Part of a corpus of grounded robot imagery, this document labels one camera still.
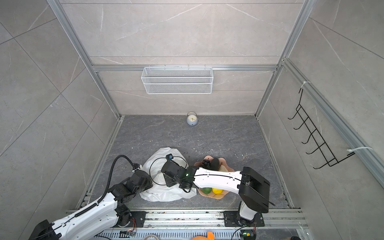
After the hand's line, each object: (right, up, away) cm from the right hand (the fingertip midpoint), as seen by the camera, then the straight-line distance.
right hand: (169, 175), depth 79 cm
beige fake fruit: (+30, +2, +5) cm, 31 cm away
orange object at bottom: (+21, -23, -13) cm, 34 cm away
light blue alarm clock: (+12, +33, +35) cm, 49 cm away
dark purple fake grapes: (+21, +5, +6) cm, 22 cm away
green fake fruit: (+20, -7, -4) cm, 22 cm away
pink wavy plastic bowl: (+30, +5, +9) cm, 32 cm away
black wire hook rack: (+70, +19, -14) cm, 74 cm away
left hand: (-11, -2, +6) cm, 13 cm away
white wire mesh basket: (+2, +59, +21) cm, 62 cm away
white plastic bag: (-4, -6, -5) cm, 9 cm away
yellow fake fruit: (+26, -7, -3) cm, 27 cm away
